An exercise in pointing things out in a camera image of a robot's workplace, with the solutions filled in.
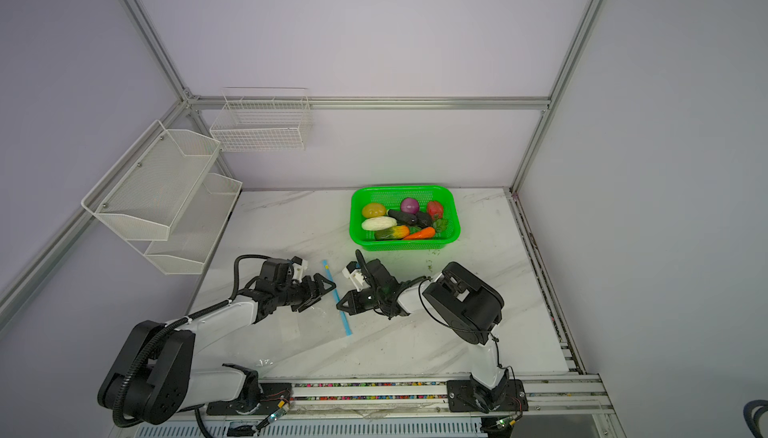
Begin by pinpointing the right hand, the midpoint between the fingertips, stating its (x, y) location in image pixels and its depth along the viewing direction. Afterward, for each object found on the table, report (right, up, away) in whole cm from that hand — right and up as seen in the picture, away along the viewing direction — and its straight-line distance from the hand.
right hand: (336, 308), depth 86 cm
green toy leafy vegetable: (+34, +24, +18) cm, 45 cm away
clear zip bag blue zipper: (-13, -6, -2) cm, 15 cm away
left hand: (-3, +5, +1) cm, 5 cm away
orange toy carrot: (+29, +21, +18) cm, 40 cm away
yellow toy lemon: (+9, +29, +22) cm, 38 cm away
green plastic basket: (+16, +34, +22) cm, 43 cm away
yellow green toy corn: (+19, +21, +17) cm, 33 cm away
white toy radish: (+12, +25, +19) cm, 33 cm away
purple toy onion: (+23, +31, +21) cm, 44 cm away
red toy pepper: (+32, +30, +22) cm, 49 cm away
